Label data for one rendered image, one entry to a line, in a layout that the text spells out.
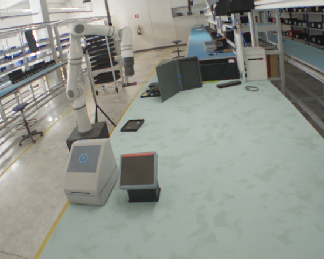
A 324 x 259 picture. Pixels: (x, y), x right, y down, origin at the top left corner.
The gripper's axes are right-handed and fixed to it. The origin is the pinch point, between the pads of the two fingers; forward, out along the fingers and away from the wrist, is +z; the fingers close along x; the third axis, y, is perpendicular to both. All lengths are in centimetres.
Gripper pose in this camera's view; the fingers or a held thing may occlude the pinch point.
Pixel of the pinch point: (127, 85)
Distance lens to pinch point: 162.1
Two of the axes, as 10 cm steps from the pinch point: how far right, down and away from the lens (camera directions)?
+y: 9.7, -0.8, -2.4
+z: 1.3, 9.7, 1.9
